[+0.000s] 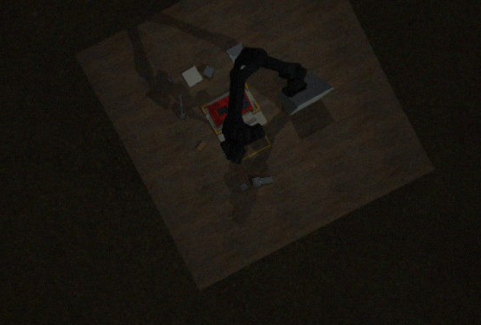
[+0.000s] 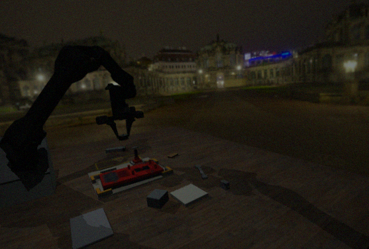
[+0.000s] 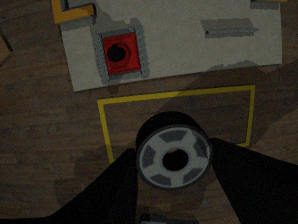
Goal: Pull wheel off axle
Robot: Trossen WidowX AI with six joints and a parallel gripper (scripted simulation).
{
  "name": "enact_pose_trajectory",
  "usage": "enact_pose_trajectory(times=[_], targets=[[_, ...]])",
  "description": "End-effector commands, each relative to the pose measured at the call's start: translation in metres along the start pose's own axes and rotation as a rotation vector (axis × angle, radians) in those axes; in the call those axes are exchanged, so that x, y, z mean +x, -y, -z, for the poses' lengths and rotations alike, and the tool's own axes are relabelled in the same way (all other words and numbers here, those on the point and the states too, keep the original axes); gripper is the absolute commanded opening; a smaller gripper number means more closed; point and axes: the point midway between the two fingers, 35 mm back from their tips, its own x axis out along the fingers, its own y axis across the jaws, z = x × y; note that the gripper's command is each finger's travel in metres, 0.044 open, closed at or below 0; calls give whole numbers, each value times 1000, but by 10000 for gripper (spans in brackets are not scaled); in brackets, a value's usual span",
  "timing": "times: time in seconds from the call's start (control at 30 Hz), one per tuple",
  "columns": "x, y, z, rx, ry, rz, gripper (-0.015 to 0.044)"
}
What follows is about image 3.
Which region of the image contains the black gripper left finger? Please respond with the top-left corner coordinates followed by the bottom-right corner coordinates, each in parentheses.
top-left (0, 148), bottom-right (138, 224)

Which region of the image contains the black wheel with grey hub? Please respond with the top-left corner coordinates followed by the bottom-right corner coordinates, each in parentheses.
top-left (134, 111), bottom-right (214, 190)

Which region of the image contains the yellow rectangular outline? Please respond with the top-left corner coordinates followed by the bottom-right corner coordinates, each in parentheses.
top-left (97, 84), bottom-right (255, 164)

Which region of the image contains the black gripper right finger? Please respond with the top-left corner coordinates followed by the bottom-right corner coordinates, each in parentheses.
top-left (209, 137), bottom-right (298, 224)

